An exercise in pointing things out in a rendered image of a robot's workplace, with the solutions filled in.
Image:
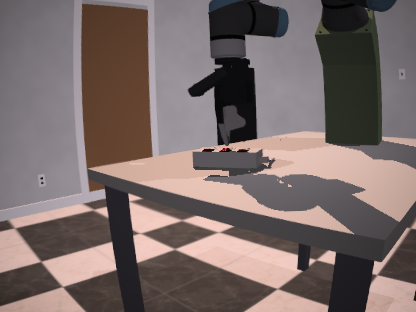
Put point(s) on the white power strip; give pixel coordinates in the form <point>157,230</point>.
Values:
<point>228,157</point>

